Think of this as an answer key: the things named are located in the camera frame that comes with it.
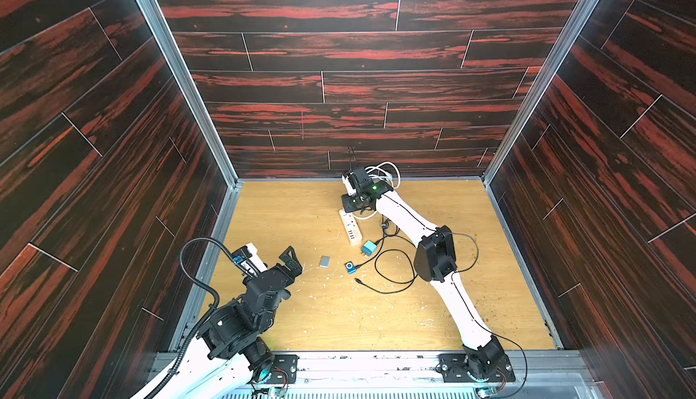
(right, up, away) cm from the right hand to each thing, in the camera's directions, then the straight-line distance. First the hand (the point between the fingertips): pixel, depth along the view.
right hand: (353, 200), depth 103 cm
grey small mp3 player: (-11, -22, -8) cm, 26 cm away
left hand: (-19, -16, -31) cm, 40 cm away
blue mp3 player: (-2, -24, -10) cm, 26 cm away
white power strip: (-1, -11, -2) cm, 11 cm away
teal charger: (+5, -18, -7) cm, 20 cm away
